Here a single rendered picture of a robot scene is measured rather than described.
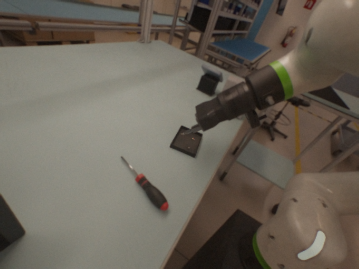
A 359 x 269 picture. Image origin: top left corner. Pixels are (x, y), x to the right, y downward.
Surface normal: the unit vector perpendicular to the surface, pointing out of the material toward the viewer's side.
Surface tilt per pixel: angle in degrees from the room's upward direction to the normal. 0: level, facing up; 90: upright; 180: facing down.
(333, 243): 16
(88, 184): 0
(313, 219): 8
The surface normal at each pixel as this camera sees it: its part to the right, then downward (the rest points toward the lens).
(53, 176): 0.28, -0.74
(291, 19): -0.48, 0.44
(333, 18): -0.87, 0.10
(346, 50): -0.61, 0.72
